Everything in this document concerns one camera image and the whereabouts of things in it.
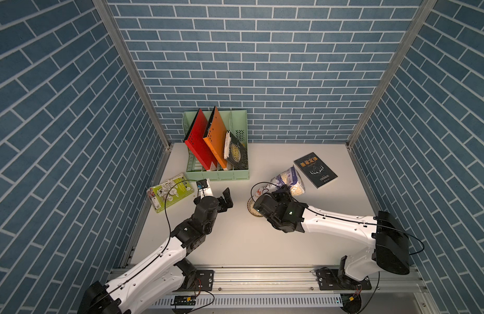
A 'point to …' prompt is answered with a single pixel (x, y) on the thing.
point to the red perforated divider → (194, 138)
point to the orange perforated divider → (214, 136)
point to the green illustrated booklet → (157, 193)
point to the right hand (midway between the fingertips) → (289, 186)
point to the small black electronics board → (185, 300)
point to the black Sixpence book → (238, 153)
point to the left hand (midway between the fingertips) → (225, 191)
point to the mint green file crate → (234, 121)
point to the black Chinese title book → (315, 169)
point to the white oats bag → (292, 179)
